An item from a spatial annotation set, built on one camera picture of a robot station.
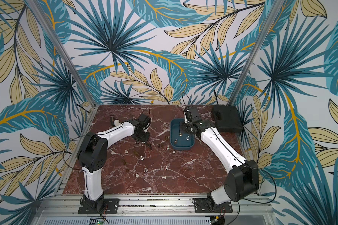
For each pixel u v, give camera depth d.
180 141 0.99
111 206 0.74
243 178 0.41
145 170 0.85
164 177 0.83
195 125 0.57
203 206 0.73
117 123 1.03
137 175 0.83
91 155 0.51
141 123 0.76
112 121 1.06
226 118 1.07
